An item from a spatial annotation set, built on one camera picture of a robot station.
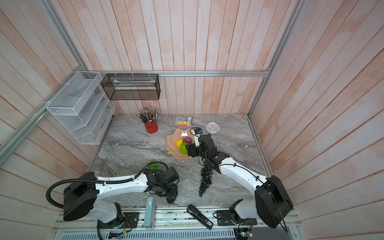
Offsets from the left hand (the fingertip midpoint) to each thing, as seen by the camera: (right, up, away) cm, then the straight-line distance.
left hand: (172, 197), depth 78 cm
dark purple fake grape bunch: (+19, +11, +7) cm, 23 cm away
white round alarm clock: (+27, +38, +31) cm, 56 cm away
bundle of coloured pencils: (-20, +47, +22) cm, 55 cm away
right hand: (+10, +28, +6) cm, 31 cm away
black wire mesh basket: (-32, +67, +26) cm, 79 cm away
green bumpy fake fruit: (+5, +24, +15) cm, 29 cm away
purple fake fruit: (+8, +30, +21) cm, 37 cm away
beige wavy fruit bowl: (-3, +25, +20) cm, 32 cm away
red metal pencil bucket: (-18, +38, +26) cm, 49 cm away
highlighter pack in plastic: (+5, +43, +36) cm, 56 cm away
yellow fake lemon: (+2, +28, +21) cm, 35 cm away
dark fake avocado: (-1, 0, -2) cm, 2 cm away
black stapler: (+11, -4, -6) cm, 13 cm away
